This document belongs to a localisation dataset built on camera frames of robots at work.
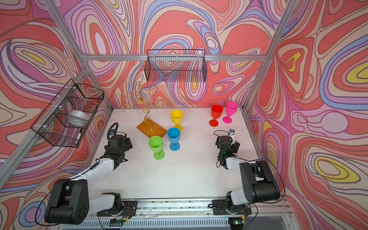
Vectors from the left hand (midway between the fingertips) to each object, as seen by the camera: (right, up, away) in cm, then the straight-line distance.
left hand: (121, 140), depth 90 cm
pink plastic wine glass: (+74, +21, +12) cm, 77 cm away
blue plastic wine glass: (+33, +4, +1) cm, 34 cm away
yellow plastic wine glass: (+35, +15, +5) cm, 38 cm away
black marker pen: (-15, +4, -17) cm, 23 cm away
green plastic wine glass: (+22, -1, -3) cm, 23 cm away
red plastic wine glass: (+62, +19, +8) cm, 66 cm away
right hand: (+70, -1, +4) cm, 70 cm away
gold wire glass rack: (+3, +30, +26) cm, 40 cm away
